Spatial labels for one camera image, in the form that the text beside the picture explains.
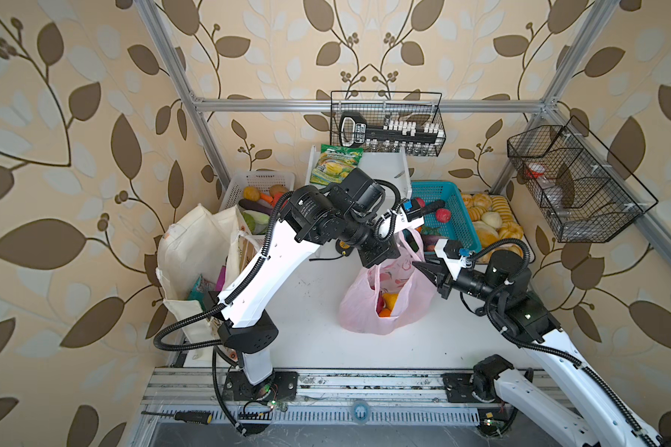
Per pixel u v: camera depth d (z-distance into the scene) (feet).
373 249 1.65
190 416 2.25
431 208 3.67
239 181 3.74
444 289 1.90
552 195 2.62
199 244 2.63
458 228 3.42
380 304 2.70
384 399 2.42
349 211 1.51
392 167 2.73
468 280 1.89
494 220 3.42
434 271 1.99
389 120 2.63
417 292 2.38
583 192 2.40
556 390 1.53
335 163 2.60
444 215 3.54
